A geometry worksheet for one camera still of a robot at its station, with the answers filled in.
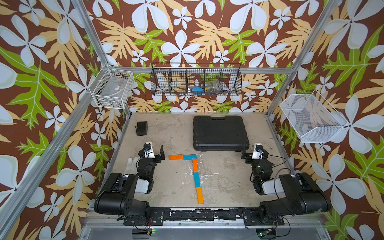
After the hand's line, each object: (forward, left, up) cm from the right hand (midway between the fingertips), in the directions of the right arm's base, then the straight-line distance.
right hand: (251, 146), depth 88 cm
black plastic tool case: (+12, +12, -4) cm, 17 cm away
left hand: (+1, +58, +1) cm, 58 cm away
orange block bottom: (-25, +32, -11) cm, 42 cm away
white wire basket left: (+26, +82, +24) cm, 89 cm away
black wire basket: (+40, +33, +20) cm, 56 cm away
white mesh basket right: (+7, -30, +17) cm, 35 cm away
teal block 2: (-16, +33, -11) cm, 38 cm away
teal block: (-1, +37, -11) cm, 38 cm away
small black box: (+21, +72, -8) cm, 76 cm away
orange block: (-1, +46, -12) cm, 48 cm away
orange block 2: (-7, +34, -11) cm, 36 cm away
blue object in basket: (+31, +32, +18) cm, 48 cm away
